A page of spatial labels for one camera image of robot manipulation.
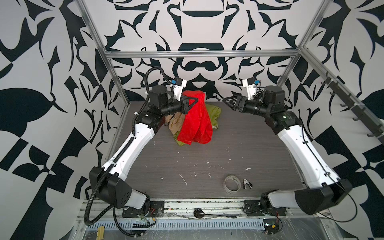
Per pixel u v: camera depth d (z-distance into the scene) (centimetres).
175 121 102
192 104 67
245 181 82
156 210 73
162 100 55
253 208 74
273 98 51
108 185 40
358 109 58
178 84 60
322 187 39
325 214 73
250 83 60
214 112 108
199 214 70
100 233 67
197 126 74
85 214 35
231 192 77
